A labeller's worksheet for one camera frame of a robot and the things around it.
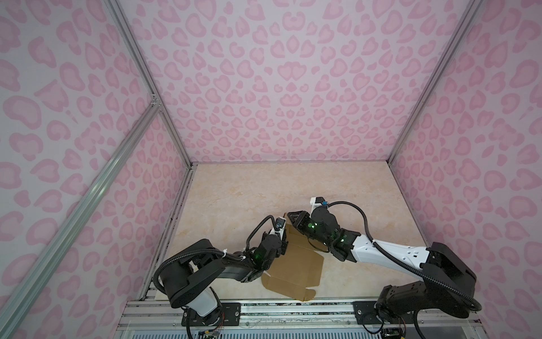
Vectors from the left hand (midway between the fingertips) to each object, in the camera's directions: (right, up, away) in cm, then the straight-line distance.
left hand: (285, 229), depth 87 cm
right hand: (+1, +7, -7) cm, 10 cm away
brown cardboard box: (+6, -15, -3) cm, 17 cm away
